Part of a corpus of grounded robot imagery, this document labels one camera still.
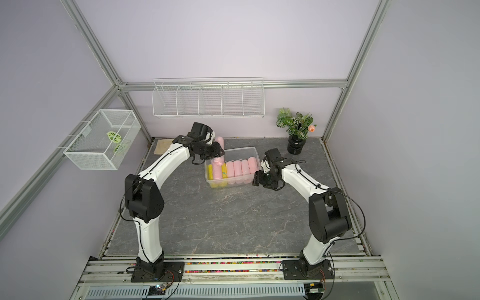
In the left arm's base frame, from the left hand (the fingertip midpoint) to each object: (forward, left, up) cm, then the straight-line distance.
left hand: (222, 153), depth 90 cm
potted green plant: (+11, -39, +4) cm, 41 cm away
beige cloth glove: (+26, +41, -19) cm, 52 cm away
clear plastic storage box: (+14, -4, -19) cm, 24 cm away
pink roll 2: (+1, -3, -15) cm, 15 cm away
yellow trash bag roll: (-1, +8, -13) cm, 16 cm away
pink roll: (-3, +3, -3) cm, 5 cm away
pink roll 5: (+2, -15, -13) cm, 20 cm away
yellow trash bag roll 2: (0, +1, -14) cm, 14 cm away
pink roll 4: (0, -11, -14) cm, 17 cm away
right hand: (-13, -16, -8) cm, 22 cm away
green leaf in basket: (+3, +46, +12) cm, 48 cm away
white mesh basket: (+1, +52, +9) cm, 53 cm away
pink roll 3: (+1, -7, -14) cm, 16 cm away
